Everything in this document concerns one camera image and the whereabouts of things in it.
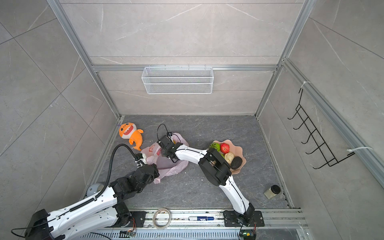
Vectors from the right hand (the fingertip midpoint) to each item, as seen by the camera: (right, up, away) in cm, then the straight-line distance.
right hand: (166, 149), depth 97 cm
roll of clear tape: (+1, -33, -27) cm, 43 cm away
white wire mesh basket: (+7, +47, +4) cm, 48 cm away
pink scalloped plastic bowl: (+46, -1, -3) cm, 46 cm away
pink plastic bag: (-4, -1, -16) cm, 17 cm away
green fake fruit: (+30, +3, -39) cm, 49 cm away
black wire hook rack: (+73, +1, -39) cm, 83 cm away
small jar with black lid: (+58, -18, -24) cm, 65 cm away
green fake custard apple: (+32, +3, -7) cm, 33 cm away
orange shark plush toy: (-27, +12, +3) cm, 29 cm away
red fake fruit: (+38, +1, -5) cm, 38 cm away
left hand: (-1, -5, -17) cm, 18 cm away
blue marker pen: (+22, -31, -24) cm, 45 cm away
